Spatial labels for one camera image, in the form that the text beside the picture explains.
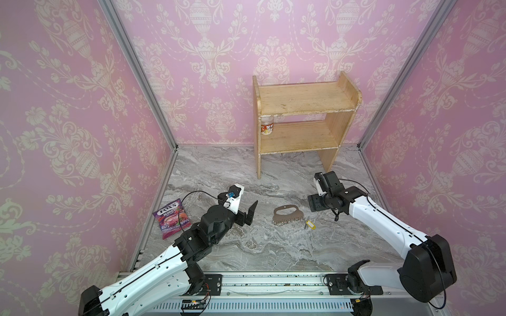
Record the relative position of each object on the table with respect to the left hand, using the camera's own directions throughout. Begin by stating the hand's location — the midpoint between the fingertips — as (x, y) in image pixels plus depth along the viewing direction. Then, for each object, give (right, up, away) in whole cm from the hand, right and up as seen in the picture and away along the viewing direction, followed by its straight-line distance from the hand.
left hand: (247, 198), depth 71 cm
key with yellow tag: (+28, -15, +18) cm, 37 cm away
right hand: (+31, -3, +14) cm, 34 cm away
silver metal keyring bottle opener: (+14, -13, +20) cm, 28 cm away
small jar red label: (+8, +31, +21) cm, 38 cm away
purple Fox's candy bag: (-35, -12, +18) cm, 41 cm away
